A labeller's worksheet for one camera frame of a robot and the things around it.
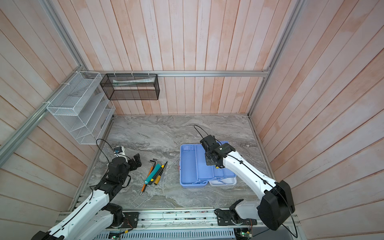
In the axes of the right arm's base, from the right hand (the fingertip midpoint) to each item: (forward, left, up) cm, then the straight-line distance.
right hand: (213, 157), depth 83 cm
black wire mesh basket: (+47, +56, +15) cm, 74 cm away
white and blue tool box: (-8, +10, -3) cm, 14 cm away
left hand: (-1, +47, -1) cm, 47 cm away
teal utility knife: (-6, +36, -10) cm, 37 cm away
